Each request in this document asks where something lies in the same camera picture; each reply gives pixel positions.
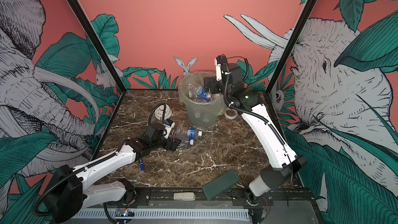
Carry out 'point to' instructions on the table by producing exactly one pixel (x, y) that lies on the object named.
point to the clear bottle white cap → (196, 89)
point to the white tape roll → (230, 117)
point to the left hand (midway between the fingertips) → (174, 135)
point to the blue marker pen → (142, 168)
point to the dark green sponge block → (221, 184)
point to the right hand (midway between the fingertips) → (211, 75)
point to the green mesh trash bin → (202, 109)
